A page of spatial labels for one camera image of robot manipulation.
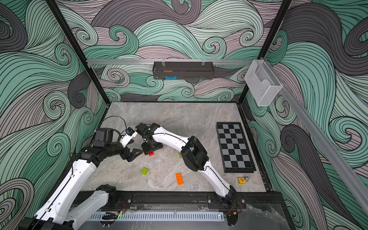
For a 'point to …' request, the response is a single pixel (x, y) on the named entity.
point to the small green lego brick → (144, 171)
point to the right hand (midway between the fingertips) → (153, 149)
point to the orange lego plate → (179, 178)
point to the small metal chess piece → (247, 178)
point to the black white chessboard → (235, 150)
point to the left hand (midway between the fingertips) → (136, 144)
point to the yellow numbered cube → (241, 180)
